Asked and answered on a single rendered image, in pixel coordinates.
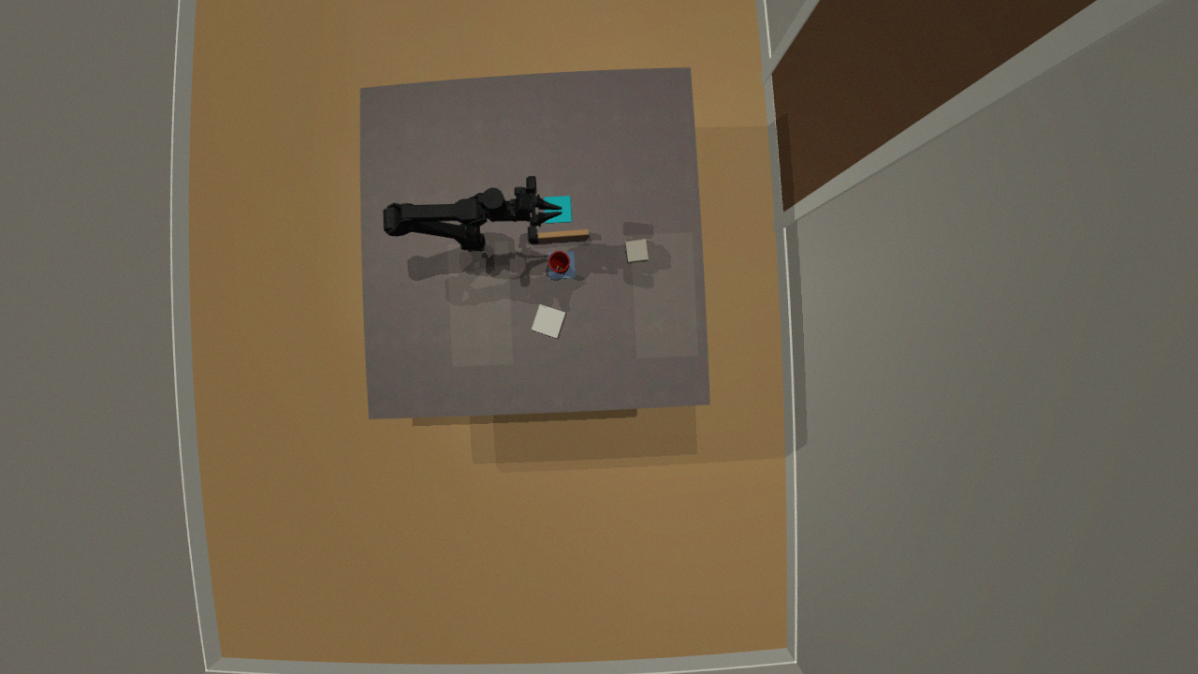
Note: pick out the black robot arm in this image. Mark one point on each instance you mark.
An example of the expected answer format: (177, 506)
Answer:
(401, 219)

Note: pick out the red cup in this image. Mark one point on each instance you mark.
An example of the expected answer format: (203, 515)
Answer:
(558, 258)

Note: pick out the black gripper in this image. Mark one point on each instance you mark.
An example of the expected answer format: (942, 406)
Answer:
(536, 219)

